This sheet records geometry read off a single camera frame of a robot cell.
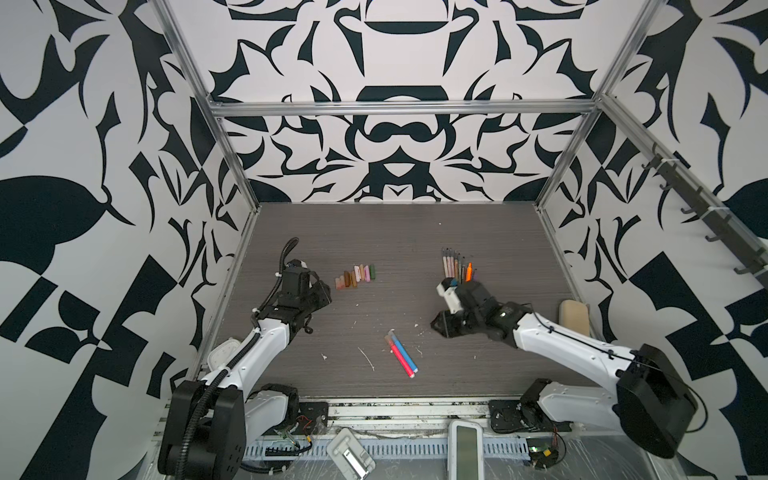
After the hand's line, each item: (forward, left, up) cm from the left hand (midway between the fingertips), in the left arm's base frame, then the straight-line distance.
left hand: (324, 284), depth 87 cm
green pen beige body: (+11, -38, -9) cm, 41 cm away
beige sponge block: (-8, -73, -7) cm, 74 cm away
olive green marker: (+9, -43, -10) cm, 45 cm away
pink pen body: (+9, -39, -9) cm, 41 cm away
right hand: (-11, -31, -2) cm, 33 cm away
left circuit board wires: (-38, +7, -13) cm, 41 cm away
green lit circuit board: (-40, -53, -10) cm, 67 cm away
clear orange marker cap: (+5, -4, -9) cm, 11 cm away
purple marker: (+6, -47, -9) cm, 48 cm away
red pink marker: (-18, -20, -9) cm, 29 cm away
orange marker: (+9, -46, -10) cm, 48 cm away
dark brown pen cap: (+7, -5, -9) cm, 13 cm away
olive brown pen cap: (+7, -7, -9) cm, 14 cm away
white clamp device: (-40, -8, -8) cm, 41 cm away
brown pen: (+10, -42, -10) cm, 44 cm away
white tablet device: (-40, -34, -6) cm, 53 cm away
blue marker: (-21, -24, -9) cm, 33 cm away
